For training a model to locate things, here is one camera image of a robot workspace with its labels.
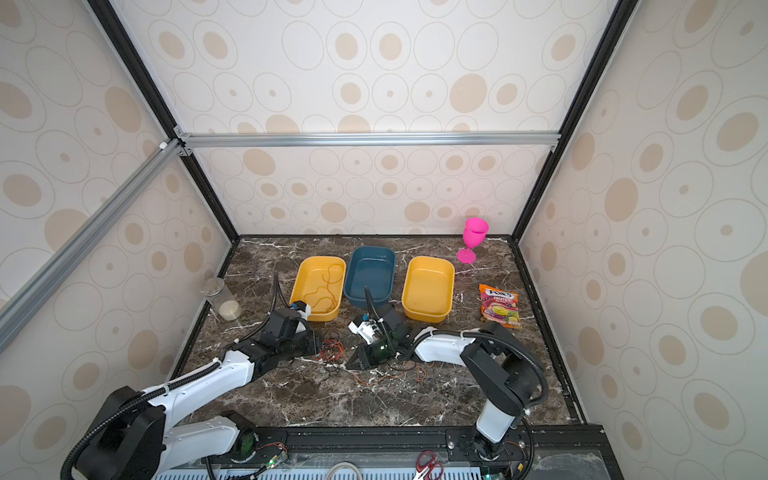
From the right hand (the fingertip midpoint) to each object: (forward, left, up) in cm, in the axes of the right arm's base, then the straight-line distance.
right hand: (350, 367), depth 81 cm
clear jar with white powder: (+23, +43, -1) cm, 49 cm away
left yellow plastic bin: (+33, +14, -5) cm, 36 cm away
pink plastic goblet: (+43, -40, +7) cm, 60 cm away
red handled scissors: (-23, -19, -5) cm, 30 cm away
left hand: (+9, +6, +2) cm, 11 cm away
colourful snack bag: (+21, -47, -4) cm, 51 cm away
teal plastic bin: (+41, -4, -6) cm, 42 cm away
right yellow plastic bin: (+29, -24, -5) cm, 38 cm away
